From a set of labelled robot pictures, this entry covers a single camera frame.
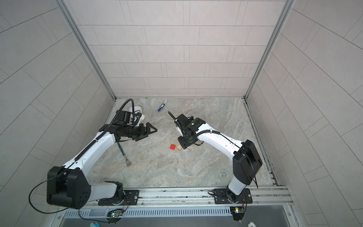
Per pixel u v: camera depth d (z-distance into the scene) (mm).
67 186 390
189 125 576
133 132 678
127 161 814
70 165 413
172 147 890
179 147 887
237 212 680
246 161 423
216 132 505
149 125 722
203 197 723
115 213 640
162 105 1088
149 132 704
